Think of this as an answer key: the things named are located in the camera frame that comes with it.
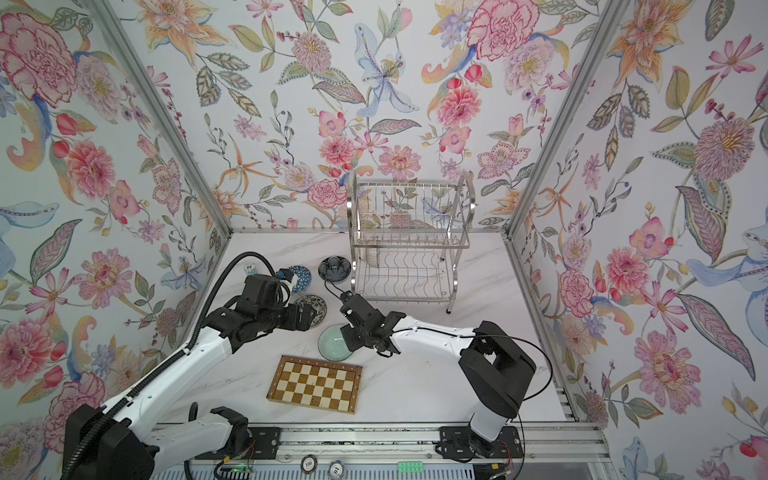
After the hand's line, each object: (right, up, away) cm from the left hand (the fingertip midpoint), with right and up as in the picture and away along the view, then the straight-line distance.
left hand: (306, 311), depth 82 cm
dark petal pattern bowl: (+4, +11, +25) cm, 28 cm away
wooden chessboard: (+4, -19, -1) cm, 20 cm away
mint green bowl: (+6, -11, +7) cm, 14 cm away
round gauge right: (+11, -33, -14) cm, 38 cm away
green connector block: (+27, -35, -11) cm, 46 cm away
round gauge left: (+3, -35, -10) cm, 37 cm away
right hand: (+11, -6, +5) cm, 14 cm away
